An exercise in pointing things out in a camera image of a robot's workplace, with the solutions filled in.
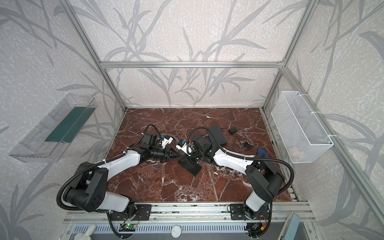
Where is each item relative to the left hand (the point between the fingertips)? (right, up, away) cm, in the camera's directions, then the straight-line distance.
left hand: (181, 152), depth 81 cm
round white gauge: (-1, -34, -12) cm, 36 cm away
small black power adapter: (+34, +10, +24) cm, 43 cm away
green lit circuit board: (-24, -34, -10) cm, 43 cm away
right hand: (+1, -1, +3) cm, 3 cm away
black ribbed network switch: (+6, -4, -8) cm, 11 cm away
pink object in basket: (+57, +2, -9) cm, 58 cm away
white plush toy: (-40, -34, -15) cm, 55 cm away
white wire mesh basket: (+54, +10, -21) cm, 59 cm away
